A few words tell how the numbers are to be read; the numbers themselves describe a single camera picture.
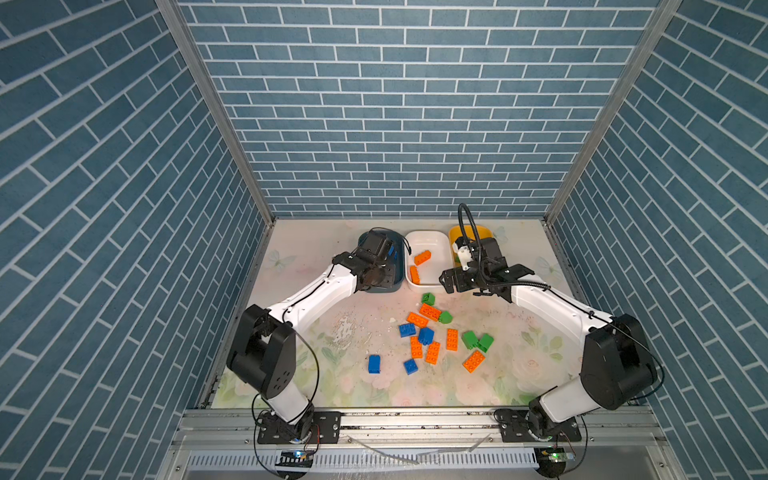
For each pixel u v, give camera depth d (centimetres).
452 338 89
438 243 109
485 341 87
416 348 87
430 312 94
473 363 84
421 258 106
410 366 83
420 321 92
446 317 93
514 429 73
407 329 89
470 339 89
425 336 87
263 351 44
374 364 83
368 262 64
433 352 86
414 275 102
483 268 68
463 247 79
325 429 74
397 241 108
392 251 105
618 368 44
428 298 96
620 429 76
